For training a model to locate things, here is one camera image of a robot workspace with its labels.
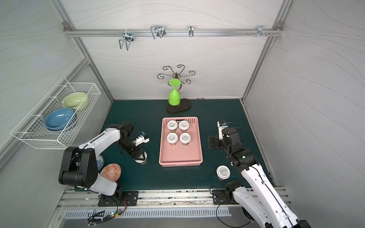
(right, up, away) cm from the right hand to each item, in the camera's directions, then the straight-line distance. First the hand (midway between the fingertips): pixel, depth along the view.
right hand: (219, 134), depth 76 cm
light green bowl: (-77, +19, -3) cm, 79 cm away
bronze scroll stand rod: (-24, +36, +16) cm, 46 cm away
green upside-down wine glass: (-26, +22, +14) cm, 37 cm away
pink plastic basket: (-21, -9, +18) cm, 29 cm away
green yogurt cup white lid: (-19, -4, +13) cm, 23 cm away
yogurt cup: (-19, +3, +21) cm, 28 cm away
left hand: (-45, -14, +8) cm, 48 cm away
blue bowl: (-77, +9, -12) cm, 78 cm away
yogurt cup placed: (-28, +3, +20) cm, 34 cm away
